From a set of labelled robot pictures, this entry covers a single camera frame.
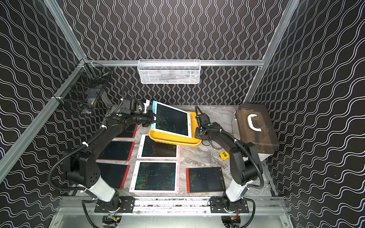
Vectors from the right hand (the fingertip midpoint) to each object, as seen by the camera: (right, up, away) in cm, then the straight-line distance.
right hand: (200, 134), depth 93 cm
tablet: (-16, +8, +1) cm, 18 cm away
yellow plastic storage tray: (-24, -2, -2) cm, 24 cm away
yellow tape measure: (+15, -13, -2) cm, 20 cm away
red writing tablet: (+1, -26, -10) cm, 28 cm away
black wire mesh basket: (-77, +30, +1) cm, 83 cm away
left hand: (-24, +12, -14) cm, 30 cm away
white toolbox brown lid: (+29, +8, -10) cm, 32 cm away
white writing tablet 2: (-28, -25, -8) cm, 38 cm away
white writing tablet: (-34, -10, +2) cm, 36 cm away
